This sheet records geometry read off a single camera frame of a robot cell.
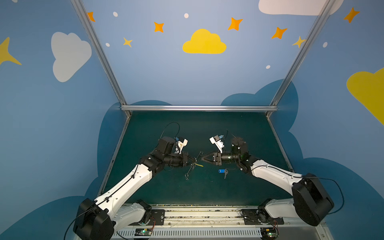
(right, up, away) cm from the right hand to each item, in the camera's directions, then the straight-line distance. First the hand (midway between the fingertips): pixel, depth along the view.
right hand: (204, 157), depth 75 cm
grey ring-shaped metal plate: (-9, -9, 0) cm, 12 cm away
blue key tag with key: (+13, -12, +16) cm, 24 cm away
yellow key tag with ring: (-3, -3, -2) cm, 5 cm away
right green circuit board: (+32, -36, -3) cm, 48 cm away
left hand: (-4, -1, -2) cm, 5 cm away
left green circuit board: (-30, -35, -4) cm, 46 cm away
